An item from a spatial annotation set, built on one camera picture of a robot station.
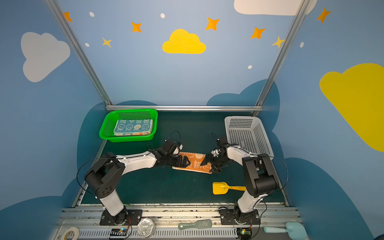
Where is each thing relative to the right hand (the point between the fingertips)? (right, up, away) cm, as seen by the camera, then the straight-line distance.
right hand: (206, 166), depth 90 cm
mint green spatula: (+42, -27, -18) cm, 53 cm away
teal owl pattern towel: (-59, +25, +19) cm, 67 cm away
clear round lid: (-30, -22, -22) cm, 43 cm away
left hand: (-14, +3, +1) cm, 14 cm away
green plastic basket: (-70, +21, +14) cm, 74 cm away
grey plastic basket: (+33, +19, +21) cm, 44 cm away
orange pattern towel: (-7, +3, +4) cm, 8 cm away
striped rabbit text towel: (-45, +19, +15) cm, 51 cm away
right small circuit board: (+18, -29, -16) cm, 38 cm away
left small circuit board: (-46, -29, -17) cm, 57 cm away
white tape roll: (-63, -26, -21) cm, 71 cm away
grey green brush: (-6, -24, -18) cm, 30 cm away
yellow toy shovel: (+8, -11, -6) cm, 15 cm away
